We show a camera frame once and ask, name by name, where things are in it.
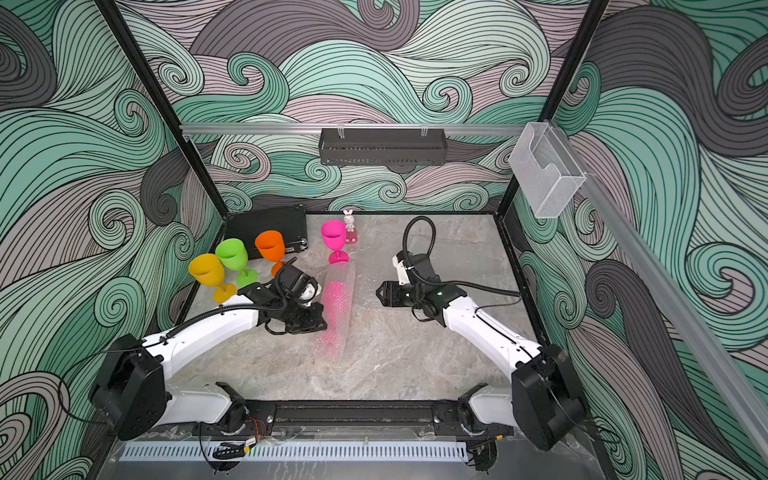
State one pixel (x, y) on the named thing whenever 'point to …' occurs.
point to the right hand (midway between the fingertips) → (381, 294)
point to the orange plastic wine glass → (272, 246)
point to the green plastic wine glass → (233, 253)
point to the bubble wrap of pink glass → (346, 273)
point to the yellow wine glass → (209, 269)
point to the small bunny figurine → (351, 231)
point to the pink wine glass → (335, 300)
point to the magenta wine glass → (334, 233)
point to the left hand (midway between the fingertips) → (328, 324)
